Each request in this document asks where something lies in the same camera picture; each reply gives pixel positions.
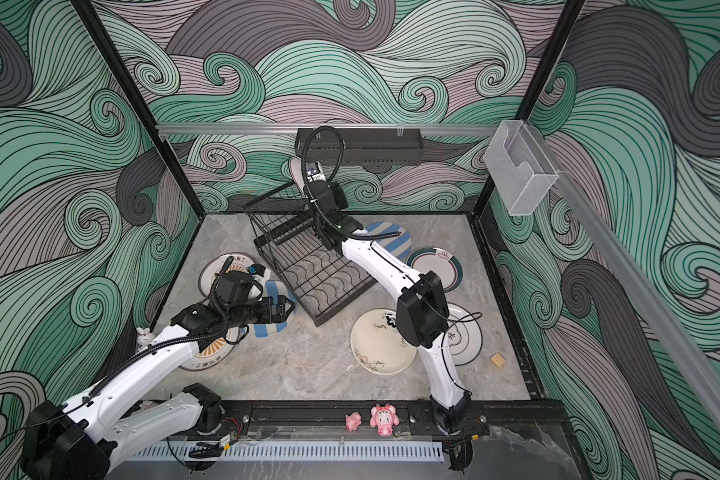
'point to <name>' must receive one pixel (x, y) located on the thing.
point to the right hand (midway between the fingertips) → (332, 183)
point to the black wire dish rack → (289, 251)
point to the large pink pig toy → (383, 418)
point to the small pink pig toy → (353, 421)
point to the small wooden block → (498, 359)
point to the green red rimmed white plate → (440, 261)
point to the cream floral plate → (378, 346)
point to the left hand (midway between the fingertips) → (283, 303)
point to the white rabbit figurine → (144, 338)
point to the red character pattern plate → (296, 168)
